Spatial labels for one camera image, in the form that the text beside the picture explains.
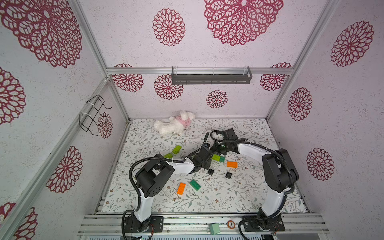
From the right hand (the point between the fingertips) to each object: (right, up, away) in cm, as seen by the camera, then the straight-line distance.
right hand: (207, 148), depth 94 cm
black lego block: (+1, -14, -4) cm, 14 cm away
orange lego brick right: (+16, -10, +1) cm, 19 cm away
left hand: (-1, -7, +2) cm, 8 cm away
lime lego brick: (-20, -1, +7) cm, 21 cm away
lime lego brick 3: (+5, -6, +1) cm, 8 cm away
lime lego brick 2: (-25, -5, +4) cm, 26 cm away
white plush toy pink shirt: (-21, +15, +12) cm, 29 cm away
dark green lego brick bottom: (-8, -20, -8) cm, 23 cm away
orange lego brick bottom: (-16, -22, -9) cm, 29 cm away
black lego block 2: (+12, -16, -4) cm, 20 cm away
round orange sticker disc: (+9, -36, -20) cm, 42 cm away
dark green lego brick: (+10, -7, +3) cm, 12 cm away
